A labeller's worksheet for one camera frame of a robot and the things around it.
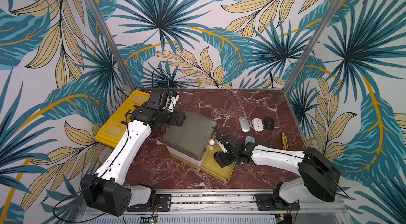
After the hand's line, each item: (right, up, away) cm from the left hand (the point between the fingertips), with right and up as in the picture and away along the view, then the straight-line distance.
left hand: (175, 117), depth 77 cm
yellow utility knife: (+61, -18, +14) cm, 65 cm away
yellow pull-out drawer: (+18, -27, +7) cm, 33 cm away
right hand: (+24, -21, +10) cm, 33 cm away
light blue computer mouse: (+40, -14, +15) cm, 45 cm away
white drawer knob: (+17, -11, -2) cm, 21 cm away
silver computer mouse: (+40, -6, +24) cm, 47 cm away
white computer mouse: (+47, -6, +22) cm, 52 cm away
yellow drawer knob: (+17, -16, +3) cm, 24 cm away
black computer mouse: (+55, -5, +22) cm, 59 cm away
